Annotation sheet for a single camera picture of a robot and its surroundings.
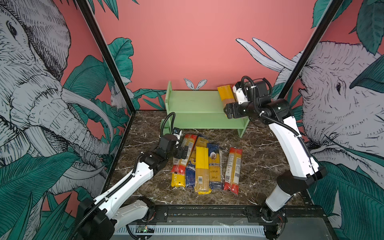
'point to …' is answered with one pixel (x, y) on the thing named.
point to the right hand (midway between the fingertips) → (230, 104)
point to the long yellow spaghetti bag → (202, 180)
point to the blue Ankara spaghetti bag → (216, 176)
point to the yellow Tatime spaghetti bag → (178, 180)
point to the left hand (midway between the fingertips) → (180, 142)
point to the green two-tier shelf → (198, 110)
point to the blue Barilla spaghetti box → (190, 175)
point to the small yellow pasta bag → (201, 142)
